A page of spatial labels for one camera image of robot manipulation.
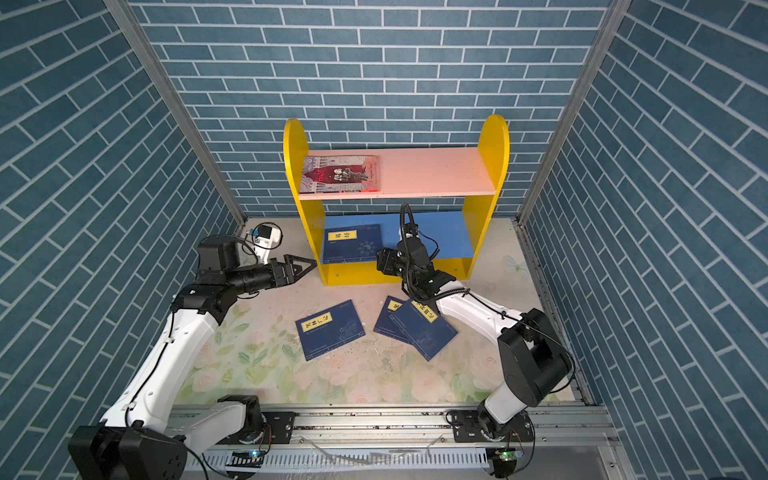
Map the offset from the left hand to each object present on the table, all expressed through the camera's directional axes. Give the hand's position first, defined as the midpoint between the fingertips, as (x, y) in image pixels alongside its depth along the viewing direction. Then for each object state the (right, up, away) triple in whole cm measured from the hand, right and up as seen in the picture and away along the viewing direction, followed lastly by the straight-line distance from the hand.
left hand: (308, 267), depth 72 cm
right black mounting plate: (+39, -41, +2) cm, 57 cm away
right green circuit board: (+49, -45, 0) cm, 66 cm away
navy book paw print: (+5, +6, +23) cm, 24 cm away
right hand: (+17, +4, +14) cm, 22 cm away
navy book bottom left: (0, -21, +19) cm, 28 cm away
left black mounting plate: (-8, -40, +2) cm, 41 cm away
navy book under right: (+18, -19, +20) cm, 33 cm away
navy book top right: (+30, -20, +19) cm, 40 cm away
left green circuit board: (-15, -47, +1) cm, 50 cm away
